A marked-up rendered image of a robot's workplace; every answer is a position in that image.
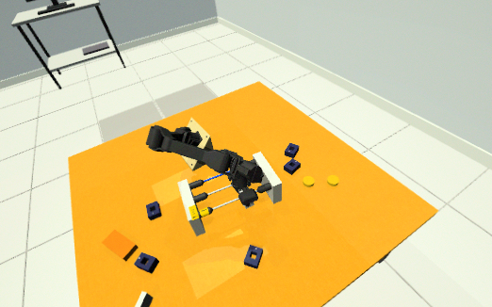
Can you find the yellow flat disc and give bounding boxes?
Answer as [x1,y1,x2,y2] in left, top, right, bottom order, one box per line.
[303,176,315,187]
[327,175,338,186]

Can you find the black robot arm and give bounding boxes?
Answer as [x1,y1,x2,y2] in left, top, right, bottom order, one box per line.
[146,125,263,186]

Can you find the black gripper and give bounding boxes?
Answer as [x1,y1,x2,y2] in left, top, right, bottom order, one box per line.
[227,175,258,207]

